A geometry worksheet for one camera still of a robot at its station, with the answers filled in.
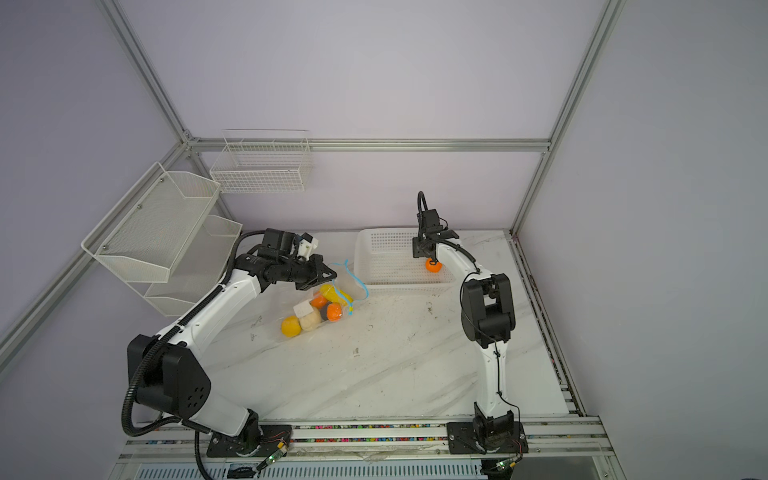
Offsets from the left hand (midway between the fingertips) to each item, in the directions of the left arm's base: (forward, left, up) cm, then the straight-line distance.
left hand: (335, 275), depth 81 cm
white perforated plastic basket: (+23, -12, -20) cm, 33 cm away
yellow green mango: (-4, 0, -4) cm, 5 cm away
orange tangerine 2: (+2, +8, -16) cm, 18 cm away
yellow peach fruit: (-7, +15, -17) cm, 24 cm away
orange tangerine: (+17, -31, -18) cm, 40 cm away
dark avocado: (-2, +6, -16) cm, 17 cm away
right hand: (+21, -28, -9) cm, 36 cm away
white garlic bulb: (-6, +9, -15) cm, 19 cm away
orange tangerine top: (-4, +2, -13) cm, 14 cm away
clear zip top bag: (+4, -1, -7) cm, 9 cm away
